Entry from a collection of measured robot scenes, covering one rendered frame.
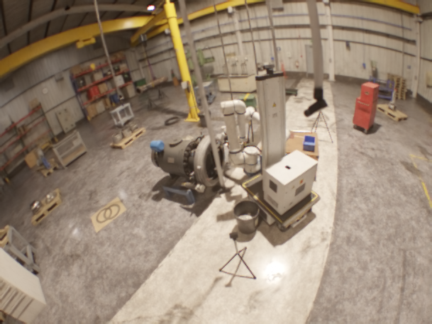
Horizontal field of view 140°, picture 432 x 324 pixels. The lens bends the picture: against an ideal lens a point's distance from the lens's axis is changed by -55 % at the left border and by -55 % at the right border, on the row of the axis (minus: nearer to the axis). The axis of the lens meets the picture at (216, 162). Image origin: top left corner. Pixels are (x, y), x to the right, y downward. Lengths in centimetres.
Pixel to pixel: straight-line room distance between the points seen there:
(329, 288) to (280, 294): 56
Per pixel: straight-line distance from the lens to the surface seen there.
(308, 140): 319
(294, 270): 219
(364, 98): 491
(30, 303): 376
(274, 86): 183
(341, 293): 227
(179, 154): 256
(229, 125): 191
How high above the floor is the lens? 204
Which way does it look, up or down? 34 degrees down
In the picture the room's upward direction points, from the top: 13 degrees counter-clockwise
